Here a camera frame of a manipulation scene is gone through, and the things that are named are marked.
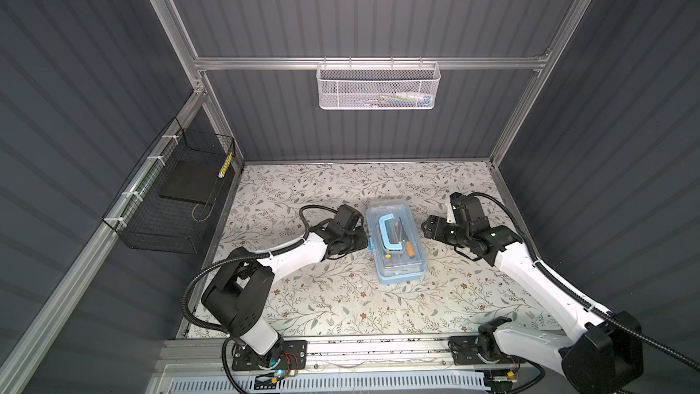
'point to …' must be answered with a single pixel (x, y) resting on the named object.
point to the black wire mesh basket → (143, 219)
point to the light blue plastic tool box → (395, 242)
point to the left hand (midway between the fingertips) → (368, 240)
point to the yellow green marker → (226, 165)
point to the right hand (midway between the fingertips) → (434, 229)
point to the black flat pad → (192, 181)
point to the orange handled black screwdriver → (409, 245)
